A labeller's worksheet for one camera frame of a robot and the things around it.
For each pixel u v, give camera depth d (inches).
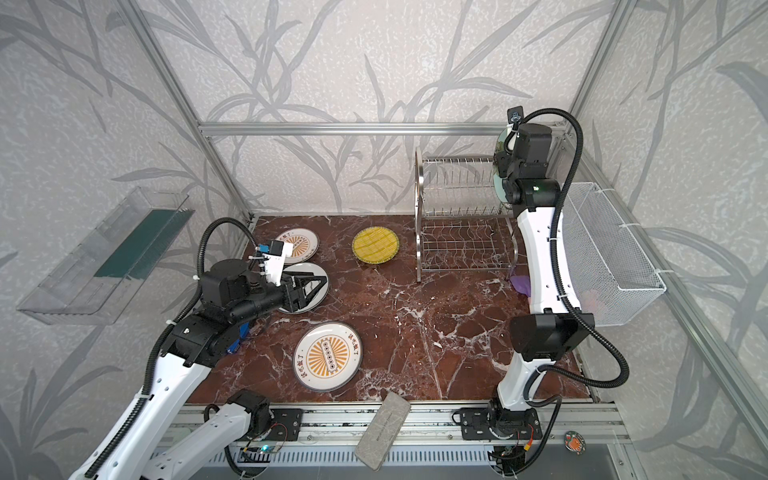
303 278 23.3
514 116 23.2
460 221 46.8
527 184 20.6
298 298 23.1
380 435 27.3
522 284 38.6
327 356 33.3
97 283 25.2
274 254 22.7
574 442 27.9
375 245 44.0
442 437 28.8
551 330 17.5
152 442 16.2
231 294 19.5
